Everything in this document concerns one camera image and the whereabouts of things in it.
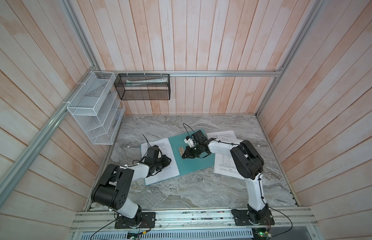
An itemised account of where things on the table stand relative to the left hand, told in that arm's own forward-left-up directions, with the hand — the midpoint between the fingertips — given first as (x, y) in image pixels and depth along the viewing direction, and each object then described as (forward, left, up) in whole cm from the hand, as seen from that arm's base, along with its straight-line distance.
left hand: (170, 163), depth 93 cm
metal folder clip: (+9, -7, +1) cm, 11 cm away
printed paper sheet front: (-5, +1, 0) cm, 5 cm away
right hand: (+4, -7, +1) cm, 8 cm away
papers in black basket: (+37, +24, +34) cm, 56 cm away
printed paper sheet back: (+22, -40, -1) cm, 45 cm away
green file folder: (-1, -10, -1) cm, 10 cm away
